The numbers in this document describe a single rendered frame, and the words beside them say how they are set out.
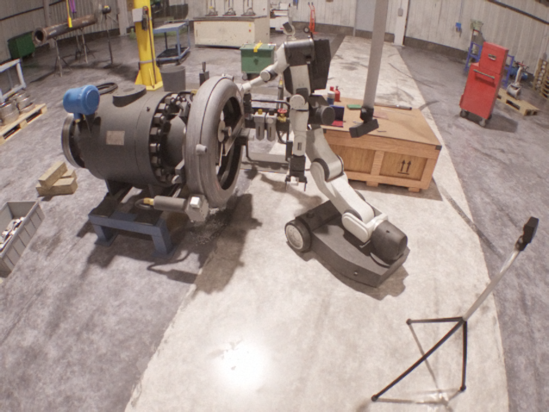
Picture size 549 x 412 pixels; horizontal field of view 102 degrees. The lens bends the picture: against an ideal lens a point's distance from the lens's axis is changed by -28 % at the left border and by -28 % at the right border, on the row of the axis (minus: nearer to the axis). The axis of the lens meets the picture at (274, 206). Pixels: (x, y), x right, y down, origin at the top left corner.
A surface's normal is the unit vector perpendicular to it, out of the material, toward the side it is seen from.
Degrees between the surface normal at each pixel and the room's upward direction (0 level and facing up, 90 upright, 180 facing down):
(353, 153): 90
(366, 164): 90
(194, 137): 59
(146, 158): 83
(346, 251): 0
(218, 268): 0
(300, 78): 78
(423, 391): 0
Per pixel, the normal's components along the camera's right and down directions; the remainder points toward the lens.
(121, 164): -0.16, 0.66
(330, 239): 0.02, -0.77
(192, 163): -0.14, 0.44
